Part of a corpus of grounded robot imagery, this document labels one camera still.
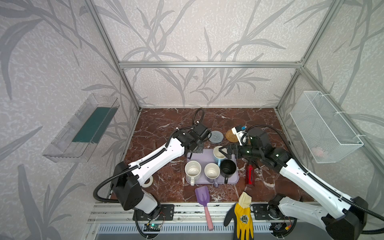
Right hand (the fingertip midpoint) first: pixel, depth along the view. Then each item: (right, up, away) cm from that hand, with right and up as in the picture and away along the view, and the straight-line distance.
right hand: (225, 144), depth 73 cm
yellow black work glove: (+7, -34, -2) cm, 35 cm away
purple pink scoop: (-11, -28, +6) cm, 30 cm away
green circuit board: (-36, -40, -2) cm, 54 cm away
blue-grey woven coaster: (-1, 0, +29) cm, 29 cm away
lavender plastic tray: (-19, -22, +9) cm, 31 cm away
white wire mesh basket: (+41, +5, -12) cm, 43 cm away
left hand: (-13, -1, +7) cm, 15 cm away
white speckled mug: (-17, -18, +14) cm, 29 cm away
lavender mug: (-6, -18, +12) cm, 22 cm away
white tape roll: (-43, -25, +9) cm, 51 cm away
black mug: (+4, -16, +12) cm, 20 cm away
